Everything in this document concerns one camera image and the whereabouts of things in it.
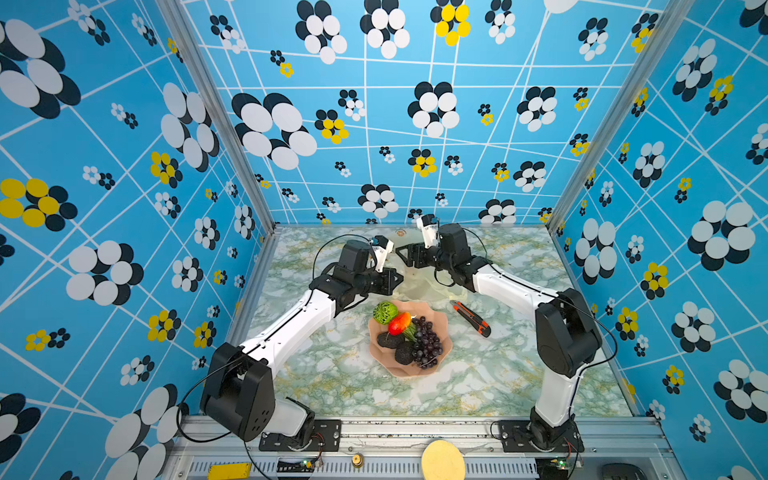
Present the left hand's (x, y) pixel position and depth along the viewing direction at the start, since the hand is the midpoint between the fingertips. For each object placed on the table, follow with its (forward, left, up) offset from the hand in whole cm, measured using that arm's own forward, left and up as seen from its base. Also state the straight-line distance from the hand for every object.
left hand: (405, 277), depth 80 cm
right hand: (+12, -1, -2) cm, 12 cm away
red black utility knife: (-5, -24, -19) cm, 31 cm away
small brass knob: (-39, +11, -17) cm, 44 cm away
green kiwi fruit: (-5, +6, -10) cm, 13 cm away
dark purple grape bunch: (-14, -6, -13) cm, 20 cm away
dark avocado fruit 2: (-15, 0, -15) cm, 21 cm away
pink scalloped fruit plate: (-15, +5, -18) cm, 24 cm away
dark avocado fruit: (-12, +5, -14) cm, 19 cm away
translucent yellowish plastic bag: (+10, -6, -18) cm, 22 cm away
